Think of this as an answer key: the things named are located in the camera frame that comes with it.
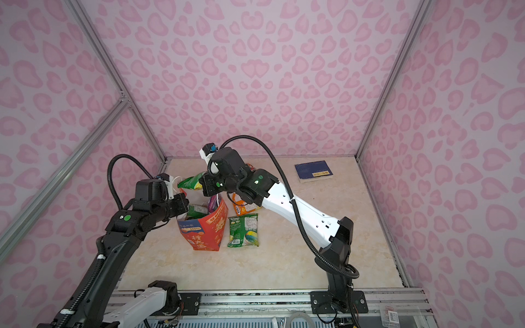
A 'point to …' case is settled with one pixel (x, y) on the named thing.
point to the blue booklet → (313, 171)
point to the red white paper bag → (206, 233)
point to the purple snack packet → (213, 202)
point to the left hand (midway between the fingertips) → (188, 197)
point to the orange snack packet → (241, 207)
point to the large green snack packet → (243, 231)
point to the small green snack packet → (193, 183)
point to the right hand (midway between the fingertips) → (199, 179)
